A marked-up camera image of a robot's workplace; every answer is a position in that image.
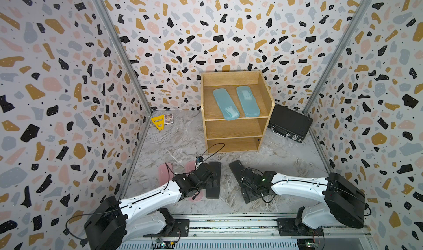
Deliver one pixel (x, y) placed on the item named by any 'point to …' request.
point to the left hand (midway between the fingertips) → (212, 178)
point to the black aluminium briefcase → (290, 123)
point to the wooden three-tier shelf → (222, 136)
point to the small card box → (168, 119)
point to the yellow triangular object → (159, 121)
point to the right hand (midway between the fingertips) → (251, 194)
